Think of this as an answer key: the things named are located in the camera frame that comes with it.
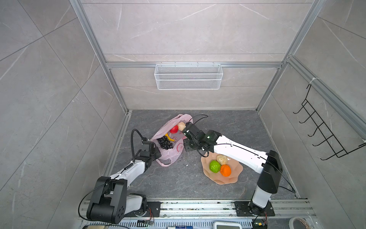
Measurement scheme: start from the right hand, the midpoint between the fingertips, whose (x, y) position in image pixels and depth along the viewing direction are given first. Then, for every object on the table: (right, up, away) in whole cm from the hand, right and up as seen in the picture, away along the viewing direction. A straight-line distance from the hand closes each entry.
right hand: (187, 143), depth 81 cm
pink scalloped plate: (+22, -16, 0) cm, 28 cm away
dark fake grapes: (-15, -2, +14) cm, 21 cm away
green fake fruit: (+16, -14, +1) cm, 22 cm away
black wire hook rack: (+65, +5, -17) cm, 68 cm away
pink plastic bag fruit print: (-12, -10, +7) cm, 17 cm away
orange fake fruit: (+22, -16, 0) cm, 28 cm away
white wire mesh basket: (+1, +45, +20) cm, 49 cm away
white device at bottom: (+19, -37, -15) cm, 44 cm away
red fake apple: (-9, +7, +19) cm, 22 cm away
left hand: (-20, -5, +11) cm, 23 cm away
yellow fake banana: (-13, +1, +20) cm, 24 cm away
